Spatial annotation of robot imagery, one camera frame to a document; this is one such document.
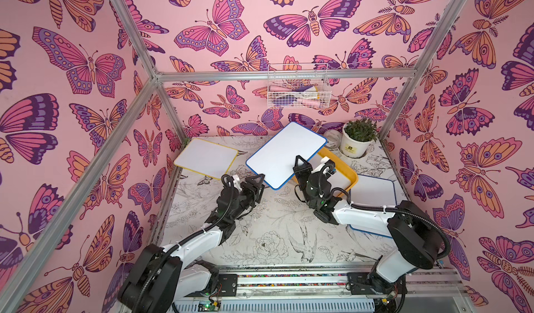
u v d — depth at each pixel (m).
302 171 0.72
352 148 1.06
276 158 0.92
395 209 0.49
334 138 1.10
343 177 1.01
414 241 0.44
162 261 0.42
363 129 1.00
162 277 0.41
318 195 0.60
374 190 1.01
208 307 0.72
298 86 0.96
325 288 0.73
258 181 0.74
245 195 0.74
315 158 0.78
